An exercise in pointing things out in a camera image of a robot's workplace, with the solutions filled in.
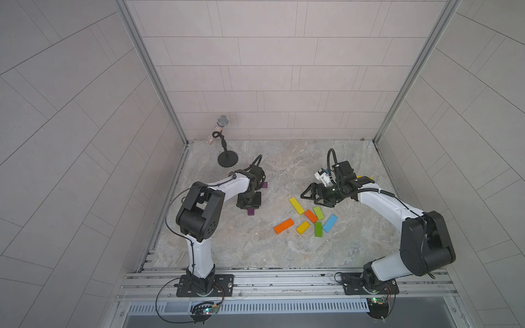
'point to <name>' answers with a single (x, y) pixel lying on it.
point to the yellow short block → (303, 227)
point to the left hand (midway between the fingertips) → (256, 205)
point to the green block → (318, 229)
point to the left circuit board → (203, 314)
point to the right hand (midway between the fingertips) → (308, 197)
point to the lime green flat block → (318, 212)
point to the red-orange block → (311, 215)
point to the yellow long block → (297, 206)
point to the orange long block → (284, 225)
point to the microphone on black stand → (226, 158)
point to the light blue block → (332, 219)
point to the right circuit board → (378, 308)
